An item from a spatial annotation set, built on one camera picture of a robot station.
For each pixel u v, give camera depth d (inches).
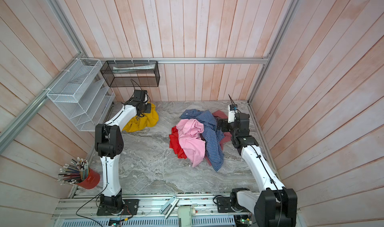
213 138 33.7
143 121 39.5
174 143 36.2
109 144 23.0
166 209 28.1
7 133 20.3
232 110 27.3
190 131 33.7
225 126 28.7
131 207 28.9
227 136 38.5
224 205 28.9
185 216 26.6
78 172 29.1
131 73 41.9
